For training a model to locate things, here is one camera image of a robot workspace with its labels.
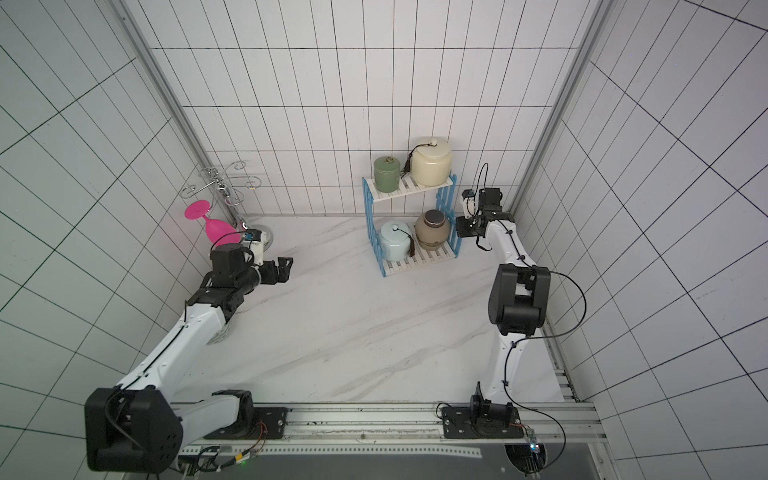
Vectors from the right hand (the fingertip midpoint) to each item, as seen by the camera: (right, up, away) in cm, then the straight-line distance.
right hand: (448, 221), depth 99 cm
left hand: (-53, -13, -15) cm, 57 cm away
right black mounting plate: (-4, -52, -27) cm, 59 cm away
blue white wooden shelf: (0, +7, +4) cm, 8 cm away
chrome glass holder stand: (-72, +11, -9) cm, 74 cm away
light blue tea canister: (-18, -6, -3) cm, 20 cm away
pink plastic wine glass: (-73, -4, -9) cm, 74 cm away
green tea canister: (-21, +13, -14) cm, 29 cm away
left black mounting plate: (-53, -51, -29) cm, 79 cm away
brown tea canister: (-6, -3, -1) cm, 6 cm away
